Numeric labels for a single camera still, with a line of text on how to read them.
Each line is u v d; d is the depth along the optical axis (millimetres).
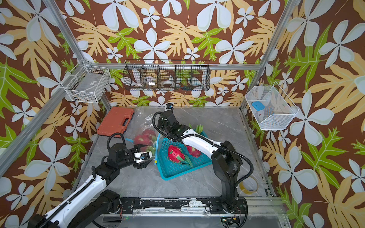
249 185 815
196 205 752
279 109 766
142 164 718
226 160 486
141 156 652
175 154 843
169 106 737
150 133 905
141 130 1031
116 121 1051
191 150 862
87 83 861
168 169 879
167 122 637
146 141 869
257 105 857
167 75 968
